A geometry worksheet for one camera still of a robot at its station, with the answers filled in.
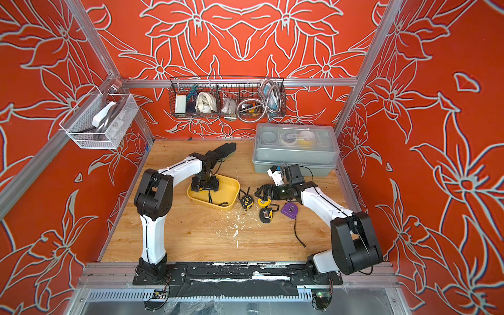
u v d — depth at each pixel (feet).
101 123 2.31
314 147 2.94
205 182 2.76
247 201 2.95
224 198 3.16
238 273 2.44
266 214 2.80
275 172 2.61
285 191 2.43
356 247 1.38
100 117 2.28
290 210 2.87
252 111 2.89
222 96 3.29
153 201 1.78
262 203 2.96
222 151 3.73
